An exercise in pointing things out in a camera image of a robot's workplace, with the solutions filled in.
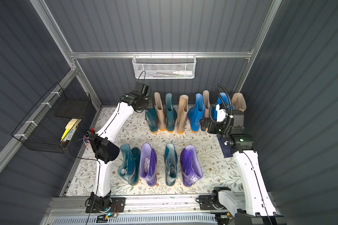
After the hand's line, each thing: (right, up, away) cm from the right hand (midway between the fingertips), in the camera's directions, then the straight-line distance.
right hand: (211, 121), depth 70 cm
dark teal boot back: (-33, +3, +15) cm, 36 cm away
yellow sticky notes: (-75, 0, +6) cm, 75 cm away
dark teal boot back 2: (-20, +3, +14) cm, 25 cm away
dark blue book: (+17, -20, +23) cm, 35 cm away
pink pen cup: (-72, -12, +14) cm, 75 cm away
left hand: (-33, +11, +17) cm, 38 cm away
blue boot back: (-5, +5, +18) cm, 19 cm away
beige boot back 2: (-13, +5, +16) cm, 22 cm away
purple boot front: (-32, -21, +2) cm, 38 cm away
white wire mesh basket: (-27, +48, +53) cm, 77 cm away
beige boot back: (-27, -1, +26) cm, 37 cm away
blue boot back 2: (+13, +15, +19) cm, 28 cm away
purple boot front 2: (-12, -20, -10) cm, 26 cm away
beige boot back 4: (+22, +13, +17) cm, 31 cm away
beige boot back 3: (+3, +11, +21) cm, 24 cm away
